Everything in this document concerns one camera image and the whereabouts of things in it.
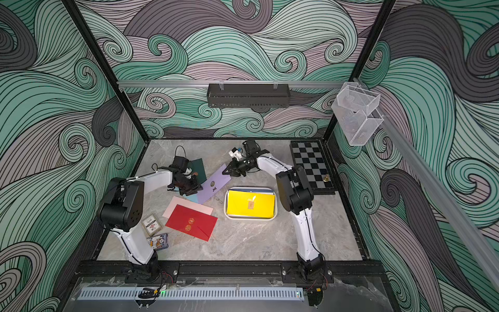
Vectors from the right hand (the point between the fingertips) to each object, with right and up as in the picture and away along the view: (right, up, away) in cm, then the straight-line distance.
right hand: (225, 173), depth 93 cm
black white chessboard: (+47, +9, +14) cm, 50 cm away
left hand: (-12, -7, +3) cm, 15 cm away
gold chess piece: (+51, -3, +2) cm, 51 cm away
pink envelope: (-18, -14, -1) cm, 23 cm away
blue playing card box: (-27, -28, -14) cm, 41 cm away
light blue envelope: (-16, -12, 0) cm, 20 cm away
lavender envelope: (-6, -5, -1) cm, 8 cm away
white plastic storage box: (+14, -13, -5) cm, 20 cm away
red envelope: (-14, -21, -7) cm, 27 cm away
